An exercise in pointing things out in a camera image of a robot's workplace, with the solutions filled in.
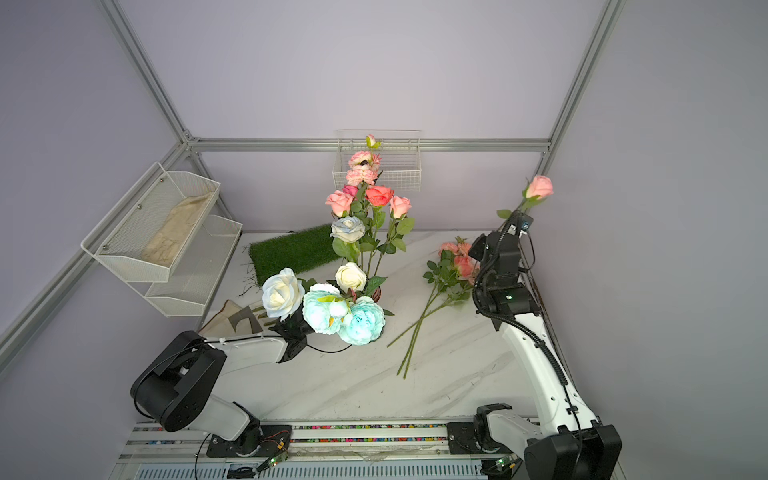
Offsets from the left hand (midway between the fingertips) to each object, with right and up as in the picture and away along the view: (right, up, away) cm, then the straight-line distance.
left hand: (366, 306), depth 84 cm
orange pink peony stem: (+31, +10, +22) cm, 39 cm away
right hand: (+33, +19, -10) cm, 39 cm away
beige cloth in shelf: (-52, +19, -6) cm, 56 cm away
